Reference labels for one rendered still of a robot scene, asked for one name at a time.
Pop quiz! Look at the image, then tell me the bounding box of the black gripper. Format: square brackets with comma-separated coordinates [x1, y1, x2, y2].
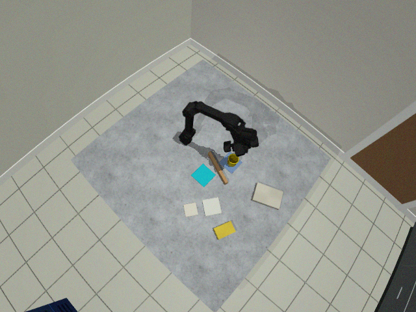
[224, 136, 259, 152]

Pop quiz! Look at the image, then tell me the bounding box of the yellow rectangular block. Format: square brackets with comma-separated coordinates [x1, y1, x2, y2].
[214, 221, 236, 240]

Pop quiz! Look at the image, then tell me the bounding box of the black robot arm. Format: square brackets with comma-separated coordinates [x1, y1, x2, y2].
[178, 101, 257, 157]

